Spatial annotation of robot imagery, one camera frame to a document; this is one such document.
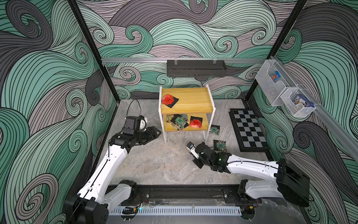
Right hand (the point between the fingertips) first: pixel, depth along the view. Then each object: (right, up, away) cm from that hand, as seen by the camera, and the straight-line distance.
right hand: (195, 153), depth 84 cm
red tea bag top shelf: (-15, +32, -9) cm, 37 cm away
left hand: (-22, +14, -8) cm, 27 cm away
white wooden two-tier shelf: (-6, +27, -12) cm, 31 cm away
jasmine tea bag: (+18, +3, +9) cm, 21 cm away
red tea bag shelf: (+1, +19, +2) cm, 19 cm away
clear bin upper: (+48, +39, 0) cm, 62 cm away
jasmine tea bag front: (+17, +12, +17) cm, 27 cm away
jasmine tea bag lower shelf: (-10, +20, +2) cm, 22 cm away
